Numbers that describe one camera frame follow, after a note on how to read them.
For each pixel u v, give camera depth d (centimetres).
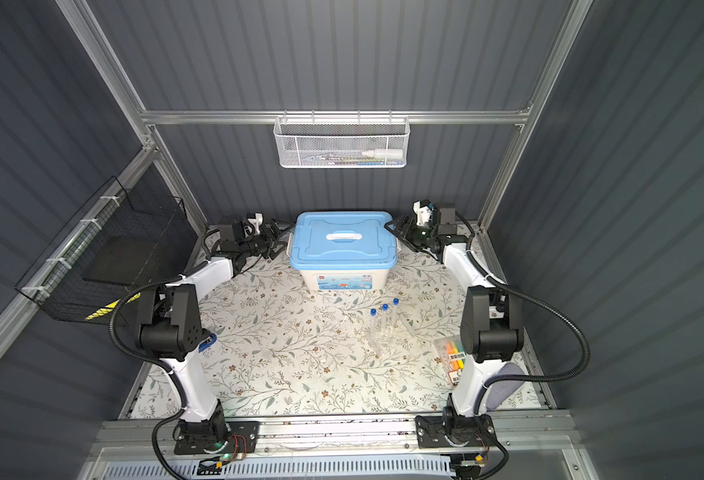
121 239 79
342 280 95
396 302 81
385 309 79
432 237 73
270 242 85
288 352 88
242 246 79
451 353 86
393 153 91
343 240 94
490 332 51
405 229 82
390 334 91
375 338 89
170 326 52
